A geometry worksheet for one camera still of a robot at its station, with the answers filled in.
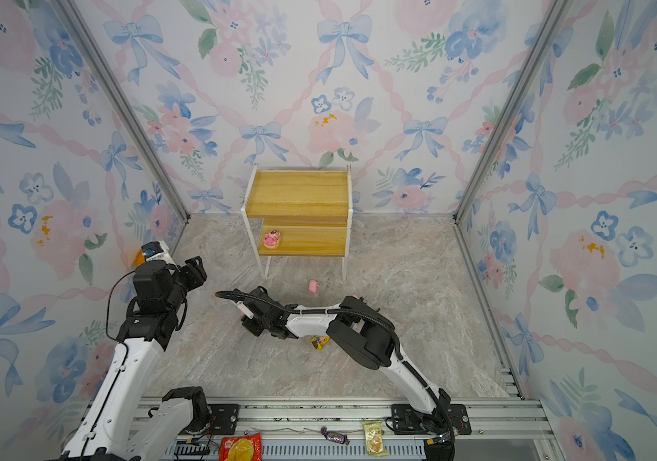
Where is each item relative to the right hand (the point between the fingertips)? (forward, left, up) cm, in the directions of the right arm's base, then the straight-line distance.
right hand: (248, 311), depth 93 cm
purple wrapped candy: (-34, -28, -1) cm, 44 cm away
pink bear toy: (+15, -9, +18) cm, 25 cm away
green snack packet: (-34, -38, 0) cm, 51 cm away
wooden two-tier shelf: (+12, -19, +32) cm, 39 cm away
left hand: (+3, +10, +23) cm, 25 cm away
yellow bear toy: (-10, -23, 0) cm, 25 cm away
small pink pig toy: (+9, -20, 0) cm, 22 cm away
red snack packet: (-36, -6, 0) cm, 37 cm away
